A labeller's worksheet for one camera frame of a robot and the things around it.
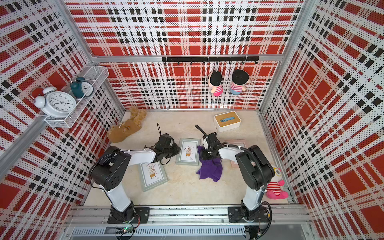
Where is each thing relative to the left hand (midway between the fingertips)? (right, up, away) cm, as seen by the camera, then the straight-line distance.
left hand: (182, 149), depth 97 cm
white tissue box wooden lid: (+32, +19, +12) cm, 39 cm away
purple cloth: (+17, -10, -11) cm, 23 cm away
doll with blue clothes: (+37, +45, -4) cm, 59 cm away
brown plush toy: (-37, +14, -1) cm, 39 cm away
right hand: (+14, -3, -3) cm, 14 cm away
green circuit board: (-23, -34, -27) cm, 49 cm away
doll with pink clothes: (+21, +46, +1) cm, 51 cm away
